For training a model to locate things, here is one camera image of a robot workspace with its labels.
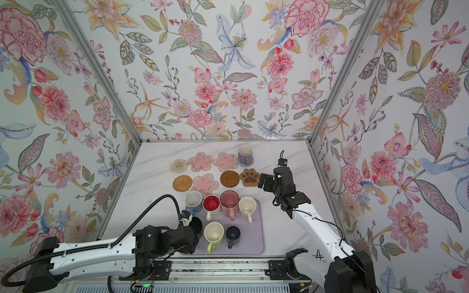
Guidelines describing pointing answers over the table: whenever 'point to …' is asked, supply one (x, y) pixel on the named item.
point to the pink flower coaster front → (206, 184)
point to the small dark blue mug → (232, 235)
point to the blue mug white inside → (193, 200)
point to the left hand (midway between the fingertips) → (194, 245)
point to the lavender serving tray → (251, 238)
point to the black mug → (196, 224)
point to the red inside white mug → (211, 204)
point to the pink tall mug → (229, 202)
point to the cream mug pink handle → (247, 205)
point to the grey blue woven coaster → (243, 165)
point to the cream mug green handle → (213, 233)
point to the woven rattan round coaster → (182, 183)
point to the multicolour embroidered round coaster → (179, 166)
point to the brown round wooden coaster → (229, 179)
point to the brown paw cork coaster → (250, 177)
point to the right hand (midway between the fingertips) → (269, 176)
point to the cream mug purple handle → (245, 154)
